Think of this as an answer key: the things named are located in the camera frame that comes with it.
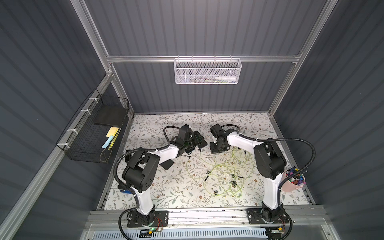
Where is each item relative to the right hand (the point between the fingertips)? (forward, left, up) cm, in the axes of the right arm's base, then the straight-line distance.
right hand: (214, 150), depth 96 cm
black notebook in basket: (+9, +61, +24) cm, 66 cm away
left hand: (+2, +6, +9) cm, 11 cm away
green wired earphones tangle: (-14, -3, -2) cm, 14 cm away
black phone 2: (-10, +30, -1) cm, 32 cm away
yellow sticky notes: (-4, +55, +25) cm, 60 cm away
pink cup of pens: (-24, -37, +10) cm, 45 cm away
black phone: (-2, +10, +14) cm, 17 cm away
